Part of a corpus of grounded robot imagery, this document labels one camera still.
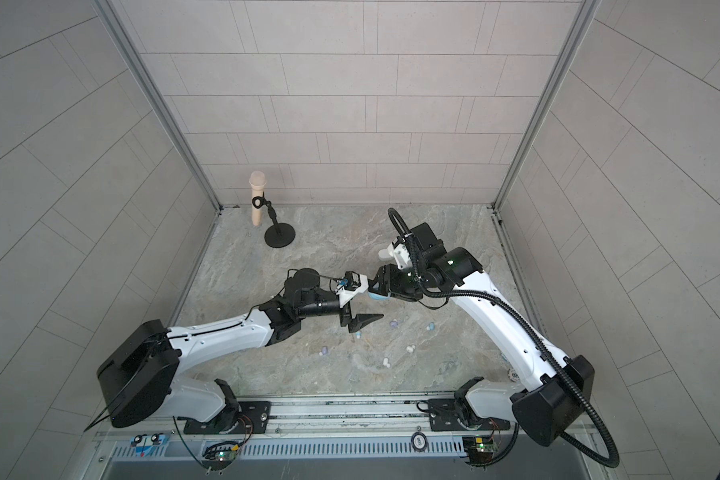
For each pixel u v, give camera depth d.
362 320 0.64
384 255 1.02
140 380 0.40
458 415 0.64
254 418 0.71
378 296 0.65
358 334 0.84
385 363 0.79
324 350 0.82
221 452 0.65
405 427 0.71
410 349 0.82
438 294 0.51
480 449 0.68
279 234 1.07
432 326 0.86
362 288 0.61
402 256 0.67
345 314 0.64
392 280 0.62
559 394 0.37
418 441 0.69
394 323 0.87
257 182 0.87
